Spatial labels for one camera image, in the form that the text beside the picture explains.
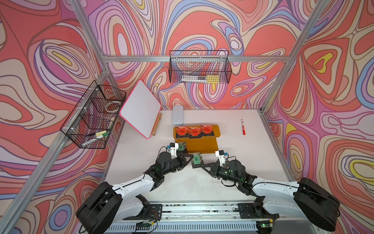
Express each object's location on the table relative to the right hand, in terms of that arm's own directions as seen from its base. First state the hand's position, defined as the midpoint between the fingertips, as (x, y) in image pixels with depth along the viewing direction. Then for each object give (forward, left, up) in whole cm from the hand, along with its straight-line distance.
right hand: (202, 171), depth 77 cm
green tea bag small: (+6, +2, +3) cm, 7 cm away
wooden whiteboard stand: (+38, +30, -4) cm, 48 cm away
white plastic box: (+50, +15, -8) cm, 53 cm away
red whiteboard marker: (+32, -34, -10) cm, 48 cm away
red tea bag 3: (+24, -5, +5) cm, 25 cm away
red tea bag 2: (+22, +3, +4) cm, 23 cm away
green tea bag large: (+20, +11, -7) cm, 24 cm away
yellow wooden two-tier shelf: (+18, 0, +4) cm, 19 cm away
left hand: (+5, +3, +5) cm, 8 cm away
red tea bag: (+23, +11, +5) cm, 26 cm away
